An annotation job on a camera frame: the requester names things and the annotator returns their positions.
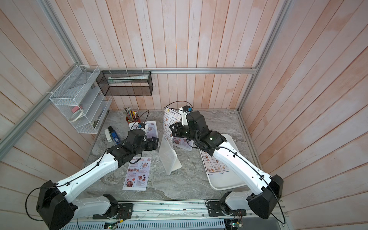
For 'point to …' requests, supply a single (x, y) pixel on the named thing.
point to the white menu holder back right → (182, 143)
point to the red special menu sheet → (138, 174)
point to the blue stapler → (114, 135)
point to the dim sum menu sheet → (170, 118)
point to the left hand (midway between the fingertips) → (152, 141)
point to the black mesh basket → (125, 83)
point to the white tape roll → (76, 115)
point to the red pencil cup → (129, 120)
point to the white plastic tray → (226, 180)
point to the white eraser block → (108, 135)
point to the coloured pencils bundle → (132, 116)
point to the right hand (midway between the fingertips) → (168, 126)
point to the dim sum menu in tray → (212, 164)
